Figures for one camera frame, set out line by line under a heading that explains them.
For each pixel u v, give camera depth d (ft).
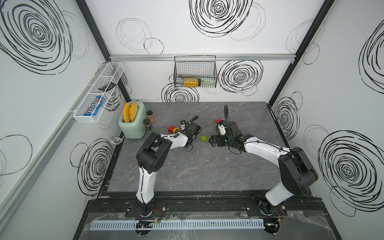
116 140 3.30
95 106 2.35
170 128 3.35
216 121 3.51
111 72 3.02
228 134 2.33
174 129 3.35
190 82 2.86
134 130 3.06
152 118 3.61
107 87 2.49
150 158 1.72
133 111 2.91
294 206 2.44
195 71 3.25
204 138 3.26
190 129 2.65
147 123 3.23
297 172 1.48
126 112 2.86
